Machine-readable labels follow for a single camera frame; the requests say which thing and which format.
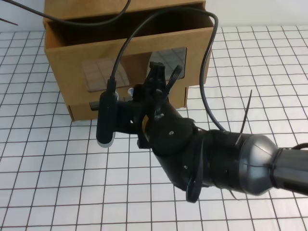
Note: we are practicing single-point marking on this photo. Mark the cardboard shoebox drawer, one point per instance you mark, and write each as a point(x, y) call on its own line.
point(83, 58)
point(79, 103)

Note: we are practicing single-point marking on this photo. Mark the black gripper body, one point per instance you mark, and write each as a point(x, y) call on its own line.
point(191, 158)

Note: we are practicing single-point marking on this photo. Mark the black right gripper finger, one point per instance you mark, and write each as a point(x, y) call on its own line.
point(173, 78)

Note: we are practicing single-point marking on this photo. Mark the brown cardboard shoebox cabinet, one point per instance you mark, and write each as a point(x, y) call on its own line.
point(90, 11)

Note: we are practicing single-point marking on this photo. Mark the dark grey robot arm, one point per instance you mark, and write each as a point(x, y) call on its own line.
point(263, 165)

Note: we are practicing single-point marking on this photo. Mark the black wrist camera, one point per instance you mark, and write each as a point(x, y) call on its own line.
point(106, 122)

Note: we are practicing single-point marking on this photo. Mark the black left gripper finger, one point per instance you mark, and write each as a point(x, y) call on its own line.
point(155, 84)

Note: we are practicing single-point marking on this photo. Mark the thin dark stick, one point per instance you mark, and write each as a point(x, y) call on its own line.
point(9, 22)

